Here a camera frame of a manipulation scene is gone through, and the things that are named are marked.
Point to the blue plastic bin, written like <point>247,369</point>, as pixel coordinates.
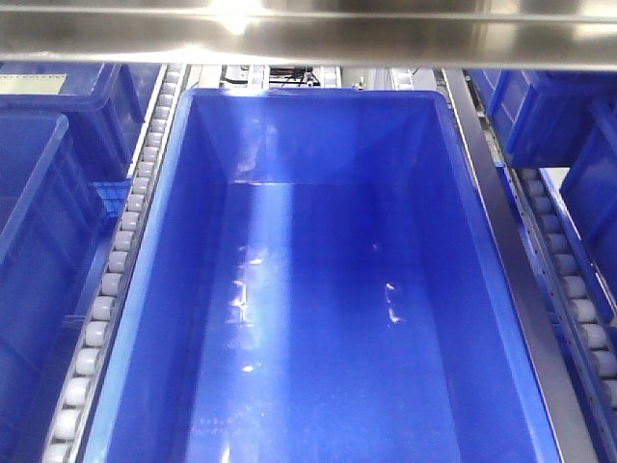
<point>598,202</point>
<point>96,135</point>
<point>313,289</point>
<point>544,120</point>
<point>38,289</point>

